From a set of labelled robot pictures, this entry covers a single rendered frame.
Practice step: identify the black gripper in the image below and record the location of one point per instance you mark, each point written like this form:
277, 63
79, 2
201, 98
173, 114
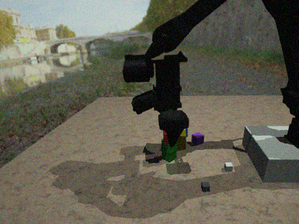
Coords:
170, 119

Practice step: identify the green block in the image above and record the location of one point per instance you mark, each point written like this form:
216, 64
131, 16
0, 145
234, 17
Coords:
169, 157
168, 149

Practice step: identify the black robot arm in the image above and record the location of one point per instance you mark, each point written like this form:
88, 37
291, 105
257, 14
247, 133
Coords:
139, 68

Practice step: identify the purple block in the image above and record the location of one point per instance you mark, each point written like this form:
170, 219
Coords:
197, 138

